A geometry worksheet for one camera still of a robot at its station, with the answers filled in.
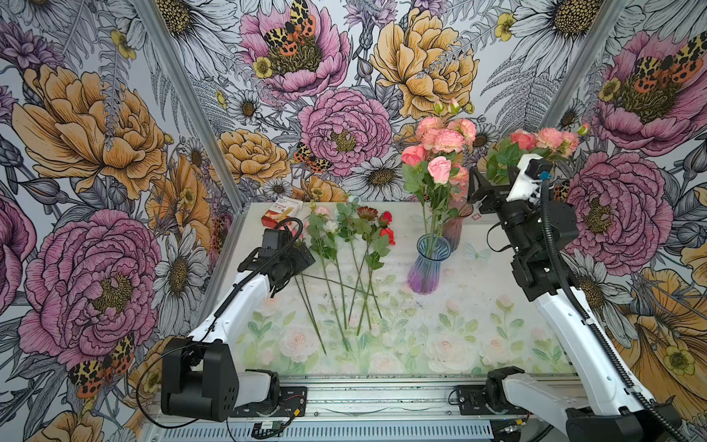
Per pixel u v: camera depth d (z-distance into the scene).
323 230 1.08
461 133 0.68
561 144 0.78
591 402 0.41
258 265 0.58
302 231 0.68
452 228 1.00
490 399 0.68
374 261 1.02
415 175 0.77
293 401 0.76
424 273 0.92
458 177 0.70
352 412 0.73
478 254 1.05
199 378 0.40
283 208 1.15
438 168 0.64
